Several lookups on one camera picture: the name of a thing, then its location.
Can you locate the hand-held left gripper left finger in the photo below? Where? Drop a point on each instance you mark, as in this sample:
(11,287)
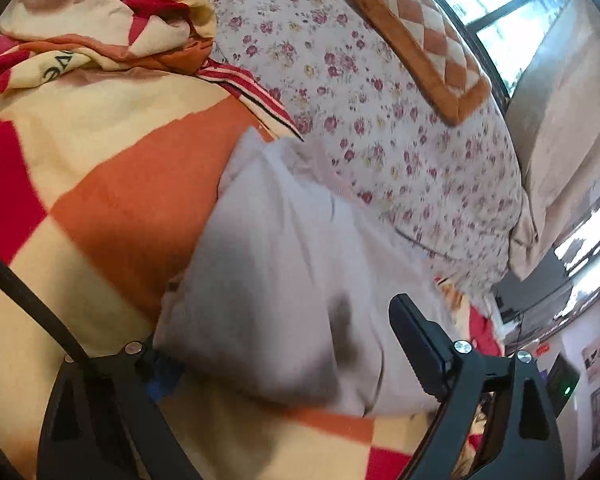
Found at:
(164,385)

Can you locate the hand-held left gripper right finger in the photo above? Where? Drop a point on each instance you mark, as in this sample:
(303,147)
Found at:
(422,345)

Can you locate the beige jacket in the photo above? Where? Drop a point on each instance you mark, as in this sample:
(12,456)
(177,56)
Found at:
(290,270)

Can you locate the black device with green light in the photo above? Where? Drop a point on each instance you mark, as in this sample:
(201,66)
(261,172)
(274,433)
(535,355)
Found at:
(562,382)

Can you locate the red orange checkered blanket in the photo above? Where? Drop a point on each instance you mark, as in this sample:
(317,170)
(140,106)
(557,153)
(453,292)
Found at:
(105,200)

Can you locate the small window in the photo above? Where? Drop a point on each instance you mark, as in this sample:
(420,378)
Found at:
(587,240)

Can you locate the floral quilt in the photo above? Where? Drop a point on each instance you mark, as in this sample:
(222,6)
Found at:
(355,110)

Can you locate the beige curtain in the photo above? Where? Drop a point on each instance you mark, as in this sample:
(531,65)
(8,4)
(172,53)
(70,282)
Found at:
(565,125)

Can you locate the orange checkered cushion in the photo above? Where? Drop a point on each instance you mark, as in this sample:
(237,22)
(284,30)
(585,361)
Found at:
(425,45)

